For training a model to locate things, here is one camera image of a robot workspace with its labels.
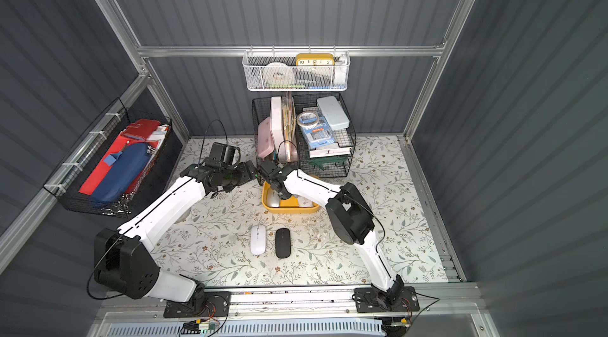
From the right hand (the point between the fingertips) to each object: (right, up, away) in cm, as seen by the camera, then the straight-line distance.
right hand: (300, 187), depth 95 cm
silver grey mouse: (-11, -5, +3) cm, 13 cm away
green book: (+9, +11, -1) cm, 14 cm away
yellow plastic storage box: (-5, -7, 0) cm, 9 cm away
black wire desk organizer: (-1, +17, +8) cm, 18 cm away
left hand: (-17, +6, -11) cm, 21 cm away
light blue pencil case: (+14, +32, +5) cm, 35 cm away
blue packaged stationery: (+8, +21, -4) cm, 23 cm away
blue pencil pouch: (-52, +9, -24) cm, 58 cm away
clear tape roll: (+3, +28, +2) cm, 28 cm away
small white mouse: (+2, -6, -1) cm, 6 cm away
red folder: (-54, +20, -17) cm, 60 cm away
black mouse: (-6, -19, -10) cm, 22 cm away
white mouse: (-15, -18, -9) cm, 25 cm away
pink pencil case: (-15, +19, +7) cm, 25 cm away
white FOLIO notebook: (+12, +15, -2) cm, 19 cm away
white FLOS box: (-9, +28, -3) cm, 30 cm away
